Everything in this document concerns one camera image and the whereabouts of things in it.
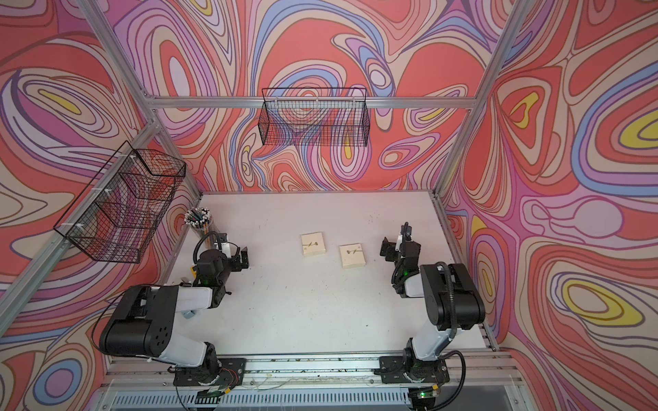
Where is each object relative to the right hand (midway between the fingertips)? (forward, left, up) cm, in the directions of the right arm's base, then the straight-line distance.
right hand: (398, 244), depth 97 cm
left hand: (-1, +61, +3) cm, 61 cm away
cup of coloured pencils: (+4, +71, +14) cm, 73 cm away
